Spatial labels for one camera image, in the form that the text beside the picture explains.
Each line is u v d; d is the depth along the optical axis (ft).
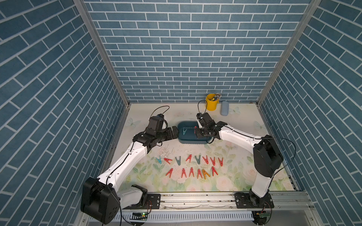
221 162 2.89
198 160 2.92
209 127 2.23
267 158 1.60
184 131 3.34
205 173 2.72
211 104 3.62
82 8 2.31
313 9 2.36
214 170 2.77
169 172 2.76
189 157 2.92
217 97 3.42
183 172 2.76
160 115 2.40
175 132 2.37
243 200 2.42
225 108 3.80
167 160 2.90
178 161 2.90
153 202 2.42
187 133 3.31
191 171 2.76
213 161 2.90
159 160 2.92
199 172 2.73
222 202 2.47
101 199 1.25
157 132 2.02
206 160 2.91
